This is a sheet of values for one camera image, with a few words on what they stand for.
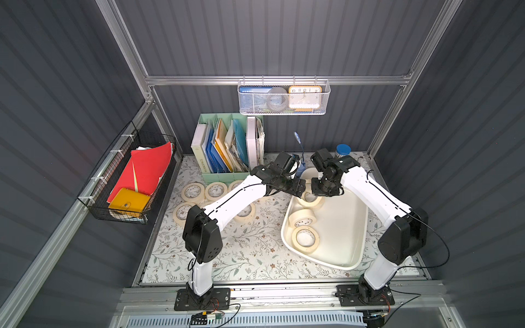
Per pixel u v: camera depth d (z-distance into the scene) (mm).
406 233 445
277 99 907
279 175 628
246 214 952
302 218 846
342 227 903
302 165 772
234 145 942
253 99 834
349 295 732
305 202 811
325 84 889
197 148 889
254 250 851
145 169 755
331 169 590
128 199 653
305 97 885
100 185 628
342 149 952
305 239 870
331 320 770
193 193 1043
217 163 973
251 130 963
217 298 736
